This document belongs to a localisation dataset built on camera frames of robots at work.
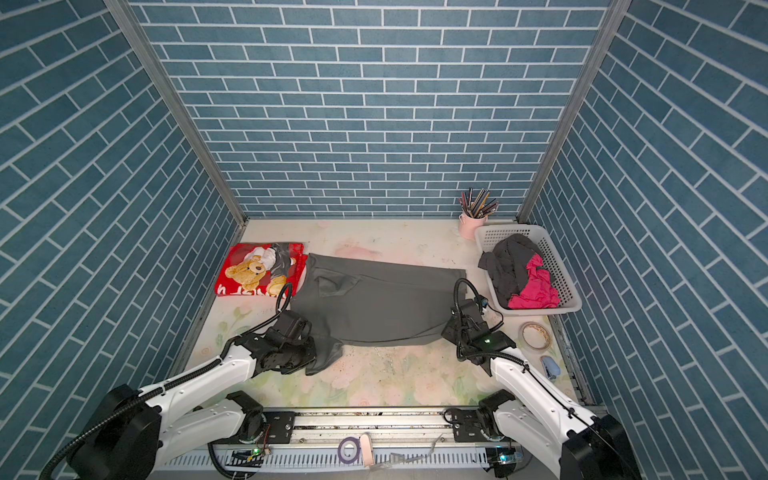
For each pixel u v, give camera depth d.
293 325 0.69
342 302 0.99
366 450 0.69
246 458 0.72
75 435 0.60
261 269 0.99
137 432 0.40
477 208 1.12
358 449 0.70
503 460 0.70
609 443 0.40
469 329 0.64
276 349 0.64
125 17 0.70
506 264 0.98
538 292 0.92
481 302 0.75
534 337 0.90
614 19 0.72
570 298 0.90
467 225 1.10
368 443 0.69
